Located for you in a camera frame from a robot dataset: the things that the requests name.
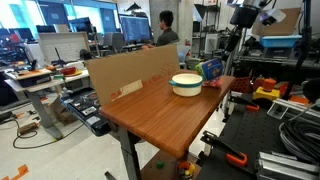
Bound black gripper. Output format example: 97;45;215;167
221;5;261;61

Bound colourful soft picture cube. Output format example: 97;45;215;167
195;58;225;82

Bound white bowl teal rim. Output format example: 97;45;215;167
168;73;204;98

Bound red bowl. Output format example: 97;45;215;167
60;66;78;76

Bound grey tripod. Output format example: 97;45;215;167
221;19;255;78

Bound green cylindrical cup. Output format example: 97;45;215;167
185;57;203;72

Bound orange plastic crate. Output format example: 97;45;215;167
231;77;255;95

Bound pink plush toy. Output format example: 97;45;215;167
201;77;223;90

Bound blue plastic bin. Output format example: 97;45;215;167
259;34;303;49

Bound yellow emergency stop button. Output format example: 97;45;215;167
252;77;282;102

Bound large cardboard box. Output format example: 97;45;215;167
251;7;302;37

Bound seated person dark shirt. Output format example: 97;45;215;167
141;9;180;50

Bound black vertical pole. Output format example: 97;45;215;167
282;0;313;101

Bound black perforated mounting board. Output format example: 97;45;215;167
195;99;320;180

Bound black rounded blurry object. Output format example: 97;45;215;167
301;77;320;103

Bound large computer monitor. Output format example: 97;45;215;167
118;13;154;44

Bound brown cardboard panel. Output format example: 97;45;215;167
84;44;181;108

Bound grey office chair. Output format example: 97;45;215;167
102;31;127;54

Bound multicoloured round toy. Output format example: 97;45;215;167
175;160;197;180

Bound wooden lower shelf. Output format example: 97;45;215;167
139;149;203;180

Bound black metal table leg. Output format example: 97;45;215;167
115;126;144;180

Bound small computer monitor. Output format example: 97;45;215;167
67;17;95;35

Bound yellow plate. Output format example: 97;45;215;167
64;69;83;78

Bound black equipment case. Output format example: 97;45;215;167
60;87;113;137

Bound white grid board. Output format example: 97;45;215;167
37;31;91;65

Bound small open cardboard box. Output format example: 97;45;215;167
49;99;80;126

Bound white desk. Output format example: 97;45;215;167
4;68;91;140

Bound black box orange lid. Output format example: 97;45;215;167
15;68;53;89

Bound small brown floor device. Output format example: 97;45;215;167
16;121;41;136

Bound orange floor tape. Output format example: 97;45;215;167
1;164;30;180

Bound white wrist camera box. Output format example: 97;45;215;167
259;8;287;27

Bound black bar clamp orange handle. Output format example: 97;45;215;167
200;130;250;168
229;94;261;113

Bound silver aluminium extrusion frame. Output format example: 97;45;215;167
266;97;320;121
255;151;320;180

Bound black cable coil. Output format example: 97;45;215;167
278;117;320;165

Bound black floor cable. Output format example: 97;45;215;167
12;117;85;150

